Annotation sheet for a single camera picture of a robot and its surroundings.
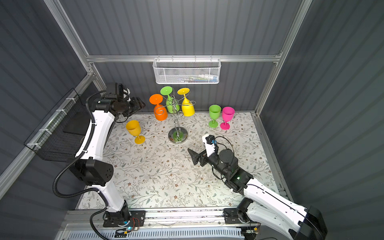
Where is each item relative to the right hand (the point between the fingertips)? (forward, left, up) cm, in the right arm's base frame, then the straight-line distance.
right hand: (197, 146), depth 70 cm
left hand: (+22, +31, +6) cm, 38 cm away
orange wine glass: (+27, +23, -3) cm, 36 cm away
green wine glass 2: (+25, +14, +3) cm, 29 cm away
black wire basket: (+4, +65, +4) cm, 66 cm away
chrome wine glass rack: (+25, +15, -24) cm, 38 cm away
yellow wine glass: (+23, +42, -13) cm, 49 cm away
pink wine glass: (+33, -20, -12) cm, 41 cm away
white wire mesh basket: (+78, +9, -6) cm, 78 cm away
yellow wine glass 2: (+31, +6, -3) cm, 32 cm away
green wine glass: (+34, -11, -12) cm, 38 cm away
